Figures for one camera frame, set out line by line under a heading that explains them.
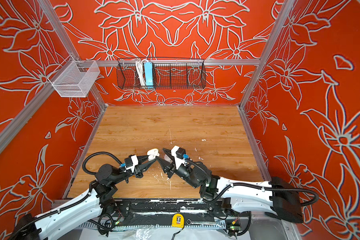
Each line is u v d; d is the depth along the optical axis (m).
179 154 0.52
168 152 0.63
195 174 0.50
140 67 0.88
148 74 0.90
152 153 0.63
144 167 0.61
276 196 0.44
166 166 0.55
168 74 0.98
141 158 0.62
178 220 0.68
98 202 0.56
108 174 0.54
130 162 0.54
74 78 0.92
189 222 0.70
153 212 0.73
